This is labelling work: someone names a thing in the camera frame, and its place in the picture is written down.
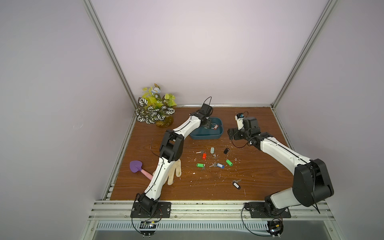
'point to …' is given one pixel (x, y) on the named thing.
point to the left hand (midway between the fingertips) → (208, 121)
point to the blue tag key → (215, 165)
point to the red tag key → (204, 155)
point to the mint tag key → (212, 150)
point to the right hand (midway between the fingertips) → (236, 126)
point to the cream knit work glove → (177, 165)
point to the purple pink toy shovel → (136, 166)
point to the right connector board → (275, 227)
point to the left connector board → (147, 228)
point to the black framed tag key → (236, 184)
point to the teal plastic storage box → (214, 132)
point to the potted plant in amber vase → (155, 107)
